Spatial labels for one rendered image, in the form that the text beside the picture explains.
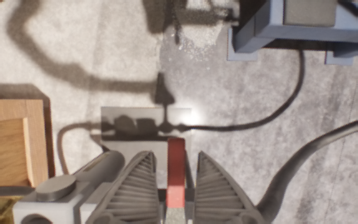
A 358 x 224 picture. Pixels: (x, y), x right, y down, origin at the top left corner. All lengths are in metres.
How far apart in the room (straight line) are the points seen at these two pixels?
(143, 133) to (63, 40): 0.55
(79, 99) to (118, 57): 0.26
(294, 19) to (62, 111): 0.93
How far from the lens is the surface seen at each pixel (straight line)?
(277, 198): 0.33
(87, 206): 0.25
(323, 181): 1.08
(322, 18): 0.59
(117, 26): 0.76
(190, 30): 0.70
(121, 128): 0.68
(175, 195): 0.18
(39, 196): 0.29
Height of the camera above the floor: 0.63
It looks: 85 degrees down
